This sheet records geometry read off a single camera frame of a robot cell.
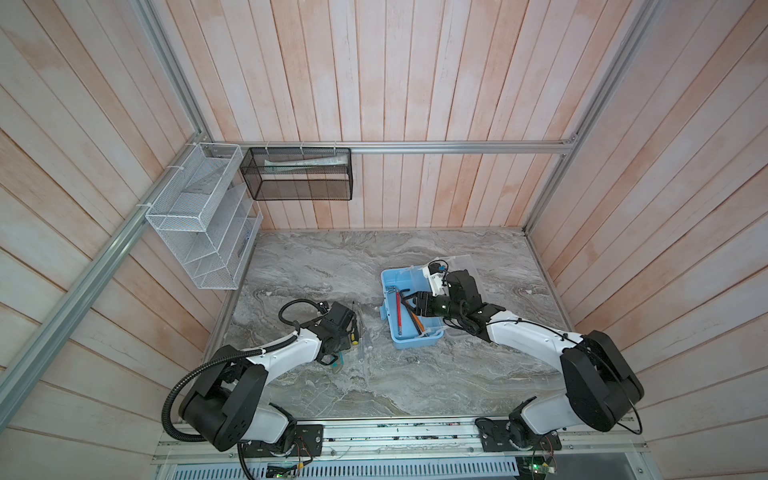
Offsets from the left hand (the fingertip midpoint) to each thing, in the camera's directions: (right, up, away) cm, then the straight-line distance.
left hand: (337, 344), depth 90 cm
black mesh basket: (-15, +57, +14) cm, 61 cm away
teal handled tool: (+2, -4, -4) cm, 6 cm away
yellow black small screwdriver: (+5, +3, 0) cm, 6 cm away
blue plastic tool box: (+22, +4, +4) cm, 23 cm away
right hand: (+21, +14, -4) cm, 26 cm away
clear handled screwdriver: (+8, -2, -2) cm, 8 cm away
